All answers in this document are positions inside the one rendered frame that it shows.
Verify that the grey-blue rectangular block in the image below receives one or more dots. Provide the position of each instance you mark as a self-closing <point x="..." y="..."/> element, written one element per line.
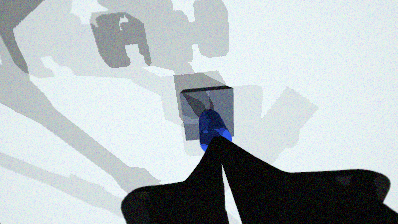
<point x="195" y="101"/>

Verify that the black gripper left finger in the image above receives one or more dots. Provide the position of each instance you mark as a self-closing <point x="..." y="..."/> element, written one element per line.
<point x="200" y="199"/>

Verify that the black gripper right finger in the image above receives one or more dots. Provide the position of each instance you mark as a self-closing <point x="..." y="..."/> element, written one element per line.
<point x="264" y="194"/>

